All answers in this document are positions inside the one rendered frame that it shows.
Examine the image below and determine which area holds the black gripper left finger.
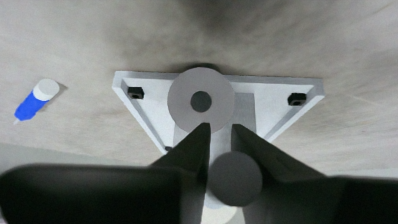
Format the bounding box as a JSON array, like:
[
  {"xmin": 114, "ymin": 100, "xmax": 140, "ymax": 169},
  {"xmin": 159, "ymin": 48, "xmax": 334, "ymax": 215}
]
[{"xmin": 0, "ymin": 122, "xmax": 211, "ymax": 224}]

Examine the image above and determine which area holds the blue screwdriver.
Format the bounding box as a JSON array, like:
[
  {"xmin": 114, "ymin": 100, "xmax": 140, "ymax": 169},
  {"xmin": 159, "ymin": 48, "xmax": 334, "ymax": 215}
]
[{"xmin": 13, "ymin": 79, "xmax": 59, "ymax": 125}]

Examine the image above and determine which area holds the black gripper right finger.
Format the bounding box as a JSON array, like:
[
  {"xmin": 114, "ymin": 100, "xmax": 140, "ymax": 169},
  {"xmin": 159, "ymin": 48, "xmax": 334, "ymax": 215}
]
[{"xmin": 231, "ymin": 124, "xmax": 398, "ymax": 224}]

